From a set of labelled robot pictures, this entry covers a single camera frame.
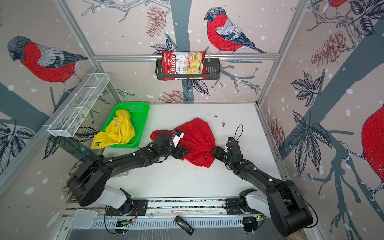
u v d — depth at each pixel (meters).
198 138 0.94
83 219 0.70
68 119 0.72
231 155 0.68
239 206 0.73
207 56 0.91
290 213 0.40
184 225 0.66
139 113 1.12
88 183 0.43
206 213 0.73
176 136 0.78
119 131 0.92
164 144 0.69
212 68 0.95
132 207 0.72
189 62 0.87
